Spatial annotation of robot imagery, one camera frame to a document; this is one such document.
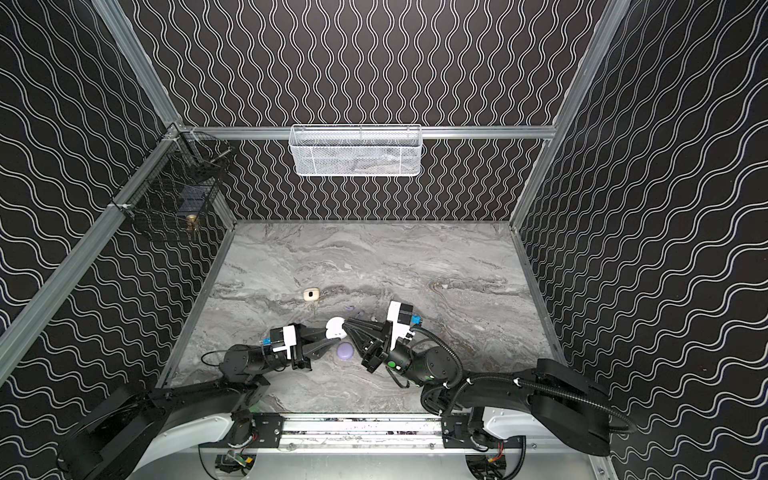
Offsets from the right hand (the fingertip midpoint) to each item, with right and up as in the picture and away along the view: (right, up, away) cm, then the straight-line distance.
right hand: (346, 326), depth 61 cm
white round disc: (-3, -1, +2) cm, 4 cm away
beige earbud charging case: (-16, +2, +37) cm, 40 cm away
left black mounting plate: (-22, -29, +14) cm, 39 cm away
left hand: (-2, -3, +2) cm, 4 cm away
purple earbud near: (0, -5, +34) cm, 34 cm away
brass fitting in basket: (-46, +24, +22) cm, 56 cm away
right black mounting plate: (+25, -29, +13) cm, 41 cm away
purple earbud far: (-3, -3, +36) cm, 36 cm away
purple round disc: (-3, -13, +24) cm, 28 cm away
